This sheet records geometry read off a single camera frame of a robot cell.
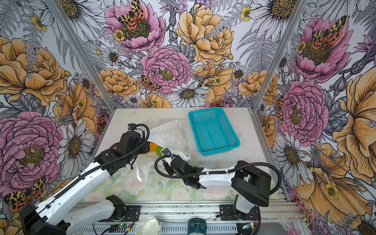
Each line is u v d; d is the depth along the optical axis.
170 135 0.83
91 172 0.47
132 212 0.74
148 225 0.70
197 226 0.64
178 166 0.61
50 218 0.39
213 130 1.08
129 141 0.55
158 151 0.91
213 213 0.76
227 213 0.73
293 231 0.69
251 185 0.44
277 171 0.44
